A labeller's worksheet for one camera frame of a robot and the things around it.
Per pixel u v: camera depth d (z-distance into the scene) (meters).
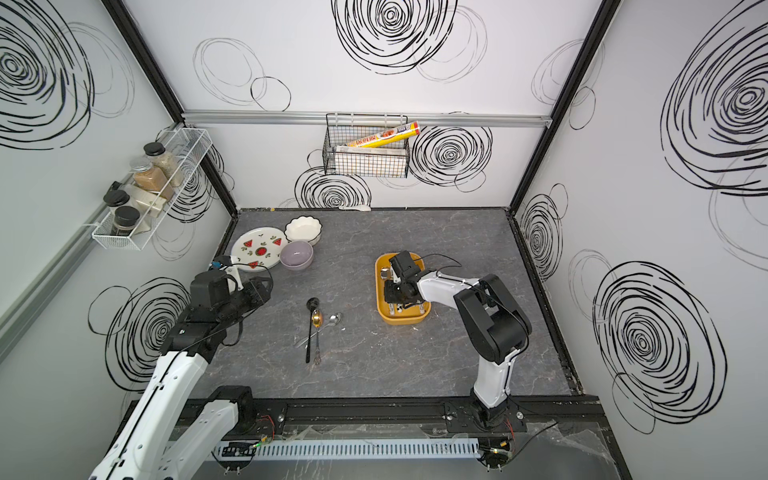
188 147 0.93
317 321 0.89
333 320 0.89
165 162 0.74
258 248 1.08
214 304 0.57
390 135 0.89
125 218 0.61
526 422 0.73
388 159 0.87
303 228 1.14
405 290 0.74
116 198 0.62
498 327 0.49
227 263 0.68
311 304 0.94
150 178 0.71
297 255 1.03
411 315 0.88
